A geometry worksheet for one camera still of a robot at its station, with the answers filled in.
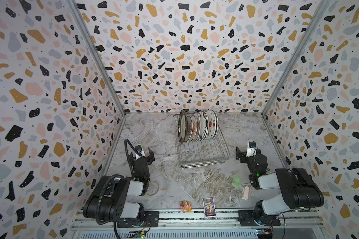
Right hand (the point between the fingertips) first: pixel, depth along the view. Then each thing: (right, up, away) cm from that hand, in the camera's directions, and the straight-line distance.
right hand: (244, 143), depth 90 cm
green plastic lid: (-6, -21, -3) cm, 22 cm away
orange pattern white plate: (-24, +11, +5) cm, 27 cm away
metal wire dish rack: (-25, -7, +8) cm, 28 cm away
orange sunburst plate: (-30, +10, +5) cm, 32 cm away
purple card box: (-23, -31, -14) cm, 41 cm away
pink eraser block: (-3, -25, -10) cm, 27 cm away
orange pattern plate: (-27, +11, +2) cm, 29 cm away
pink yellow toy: (-35, -30, -14) cm, 49 cm away
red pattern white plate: (-25, +11, +5) cm, 28 cm away
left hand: (-62, -2, -4) cm, 62 cm away
